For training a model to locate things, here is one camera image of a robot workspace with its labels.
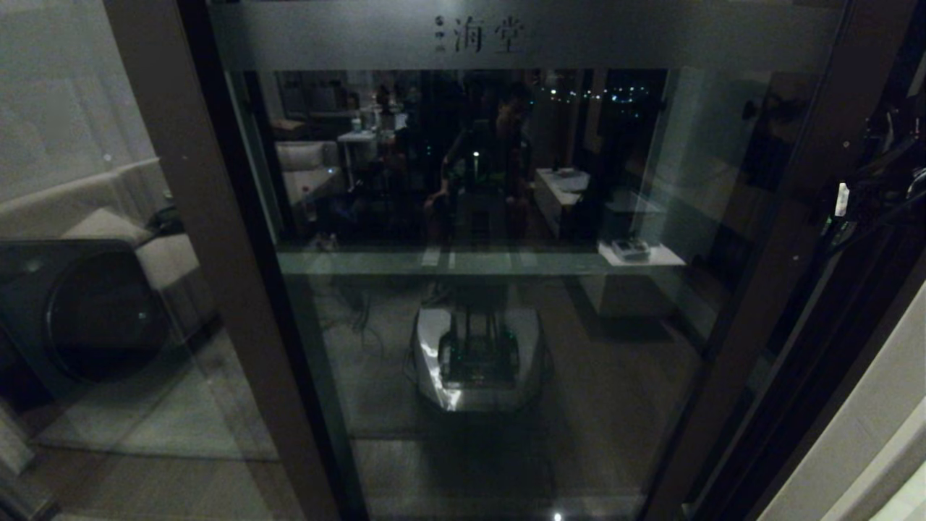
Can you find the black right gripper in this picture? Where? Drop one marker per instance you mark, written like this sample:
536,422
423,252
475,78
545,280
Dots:
890,181

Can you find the brown framed sliding glass door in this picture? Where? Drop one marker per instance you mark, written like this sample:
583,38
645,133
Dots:
434,36

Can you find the brown framed fixed glass panel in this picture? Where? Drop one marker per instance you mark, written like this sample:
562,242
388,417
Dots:
155,58

